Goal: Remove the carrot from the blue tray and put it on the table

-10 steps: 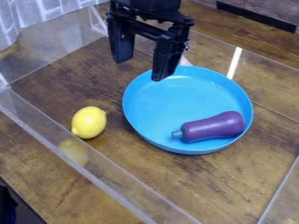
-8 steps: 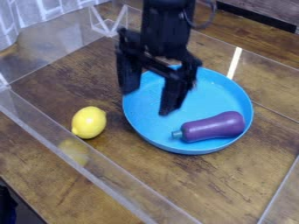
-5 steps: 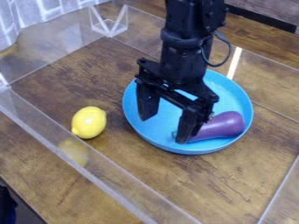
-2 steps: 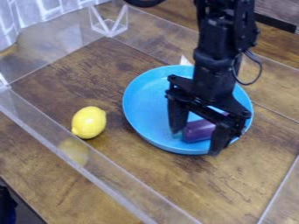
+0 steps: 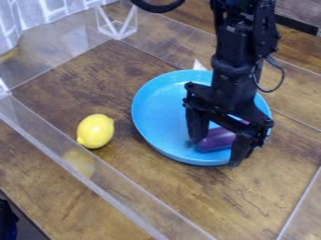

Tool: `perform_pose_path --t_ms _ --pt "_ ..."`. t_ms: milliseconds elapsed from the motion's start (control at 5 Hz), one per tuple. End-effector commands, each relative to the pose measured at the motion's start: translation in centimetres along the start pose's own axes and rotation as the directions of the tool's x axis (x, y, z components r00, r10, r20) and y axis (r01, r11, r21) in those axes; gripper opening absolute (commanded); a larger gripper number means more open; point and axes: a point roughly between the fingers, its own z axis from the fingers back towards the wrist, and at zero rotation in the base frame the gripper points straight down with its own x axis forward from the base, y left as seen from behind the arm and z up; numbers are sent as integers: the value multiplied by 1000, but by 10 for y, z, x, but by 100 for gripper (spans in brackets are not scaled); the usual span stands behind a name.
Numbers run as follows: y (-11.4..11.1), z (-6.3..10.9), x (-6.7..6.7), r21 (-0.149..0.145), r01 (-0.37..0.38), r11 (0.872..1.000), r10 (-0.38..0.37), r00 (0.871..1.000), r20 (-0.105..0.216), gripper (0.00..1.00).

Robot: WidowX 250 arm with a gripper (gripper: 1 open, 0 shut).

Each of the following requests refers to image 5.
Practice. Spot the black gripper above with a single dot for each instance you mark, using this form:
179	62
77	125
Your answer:
224	102

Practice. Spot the purple toy eggplant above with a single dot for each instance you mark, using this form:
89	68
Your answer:
219	139

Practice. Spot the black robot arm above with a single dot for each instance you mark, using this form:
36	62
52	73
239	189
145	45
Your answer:
246	40

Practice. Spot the yellow toy lemon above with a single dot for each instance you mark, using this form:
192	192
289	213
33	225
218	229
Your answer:
95	131

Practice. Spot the white patterned curtain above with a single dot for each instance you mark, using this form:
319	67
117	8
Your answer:
22	14

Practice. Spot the clear acrylic enclosure wall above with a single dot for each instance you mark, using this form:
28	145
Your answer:
80	66

